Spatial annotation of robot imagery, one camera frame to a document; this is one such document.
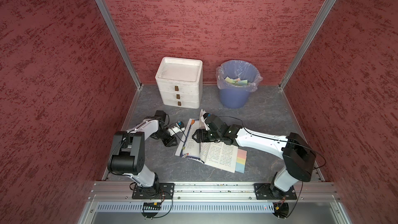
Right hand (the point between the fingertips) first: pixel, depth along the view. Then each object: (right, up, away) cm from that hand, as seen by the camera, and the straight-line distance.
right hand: (197, 140), depth 81 cm
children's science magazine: (+10, -9, +4) cm, 14 cm away
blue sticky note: (+23, -15, 0) cm, 27 cm away
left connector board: (-22, -29, -9) cm, 37 cm away
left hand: (-15, -4, +8) cm, 18 cm away
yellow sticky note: (+24, -12, +2) cm, 27 cm away
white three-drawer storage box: (-11, +32, +8) cm, 35 cm away
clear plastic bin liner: (+27, +39, +22) cm, 52 cm away
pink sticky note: (+25, -9, +4) cm, 27 cm away
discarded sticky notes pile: (+27, +35, +24) cm, 50 cm away
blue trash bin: (+23, +24, +18) cm, 38 cm away
